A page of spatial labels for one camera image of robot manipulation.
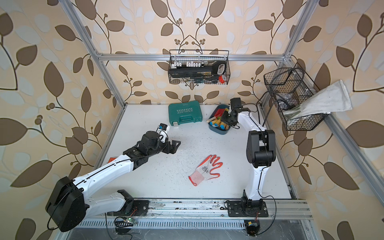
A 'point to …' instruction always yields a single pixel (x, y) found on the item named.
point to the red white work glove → (203, 171)
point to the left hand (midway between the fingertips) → (174, 140)
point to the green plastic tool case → (184, 112)
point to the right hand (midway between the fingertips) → (223, 119)
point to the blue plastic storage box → (216, 129)
